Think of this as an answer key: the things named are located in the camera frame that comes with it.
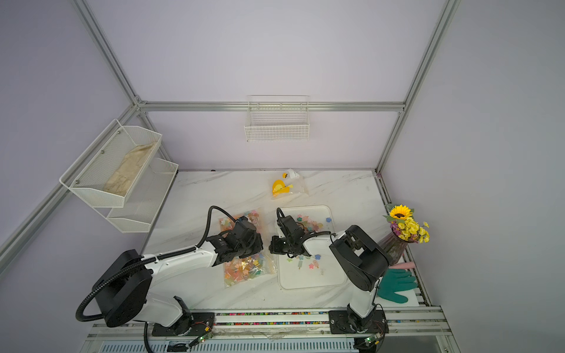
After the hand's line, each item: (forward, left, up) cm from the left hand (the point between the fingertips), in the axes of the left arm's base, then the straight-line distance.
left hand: (262, 246), depth 87 cm
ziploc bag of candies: (+12, +17, -2) cm, 21 cm away
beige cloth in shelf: (+18, +48, +25) cm, 57 cm away
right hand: (+1, -3, -6) cm, 6 cm away
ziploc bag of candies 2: (-8, +8, -4) cm, 12 cm away
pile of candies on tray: (+12, -21, -5) cm, 25 cm away
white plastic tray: (-7, -23, -5) cm, 25 cm away
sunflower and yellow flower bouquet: (-2, -48, +19) cm, 52 cm away
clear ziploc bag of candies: (+34, -11, -1) cm, 36 cm away
